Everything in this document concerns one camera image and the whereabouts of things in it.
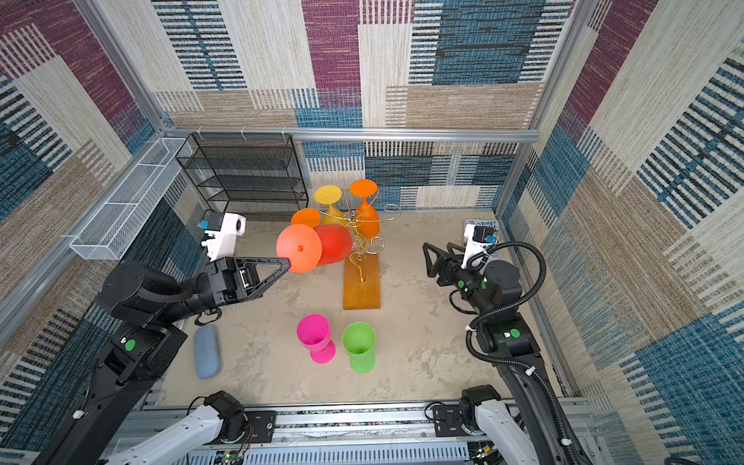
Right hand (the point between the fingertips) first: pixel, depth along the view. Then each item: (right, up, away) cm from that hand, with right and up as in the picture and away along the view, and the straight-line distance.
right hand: (437, 250), depth 69 cm
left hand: (-28, -2, -25) cm, 37 cm away
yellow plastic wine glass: (-27, +15, +10) cm, 32 cm away
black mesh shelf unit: (-63, +27, +39) cm, 79 cm away
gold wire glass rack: (-19, -9, +28) cm, 34 cm away
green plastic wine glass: (-19, -25, +10) cm, 33 cm away
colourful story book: (+30, +9, +43) cm, 53 cm away
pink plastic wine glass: (-31, -21, +7) cm, 38 cm away
